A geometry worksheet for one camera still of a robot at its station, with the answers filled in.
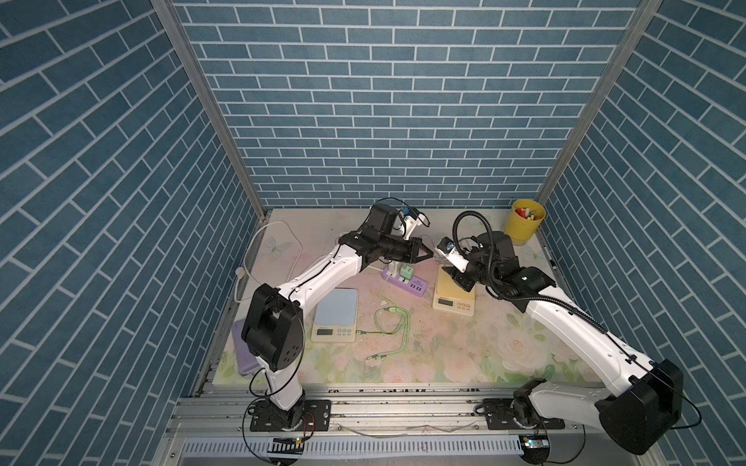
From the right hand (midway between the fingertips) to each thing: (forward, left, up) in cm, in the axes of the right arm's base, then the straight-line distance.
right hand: (453, 260), depth 79 cm
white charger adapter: (+5, +16, -13) cm, 22 cm away
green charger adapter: (+5, +13, -14) cm, 20 cm away
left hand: (-1, +4, +2) cm, 5 cm away
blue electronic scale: (-10, +34, -21) cm, 41 cm away
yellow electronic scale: (0, -2, -19) cm, 19 cm away
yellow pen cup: (+26, -28, -7) cm, 38 cm away
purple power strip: (+3, +9, -19) cm, 21 cm away
